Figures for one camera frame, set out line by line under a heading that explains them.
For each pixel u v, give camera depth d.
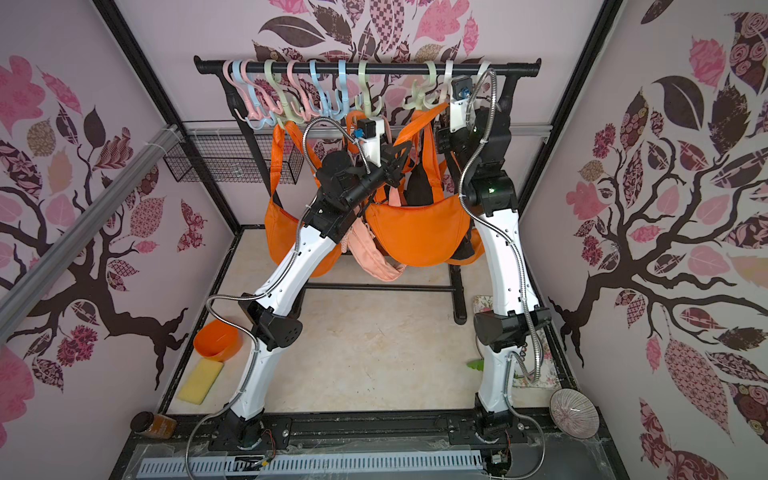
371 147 0.58
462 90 0.50
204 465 0.70
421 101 0.64
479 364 0.81
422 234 0.76
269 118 0.62
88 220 0.62
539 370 0.83
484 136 0.44
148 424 0.67
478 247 0.81
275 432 0.73
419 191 0.77
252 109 0.61
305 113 0.61
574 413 0.76
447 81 0.55
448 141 0.58
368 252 0.77
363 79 0.80
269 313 0.53
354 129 0.55
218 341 0.88
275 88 0.82
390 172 0.60
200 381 0.81
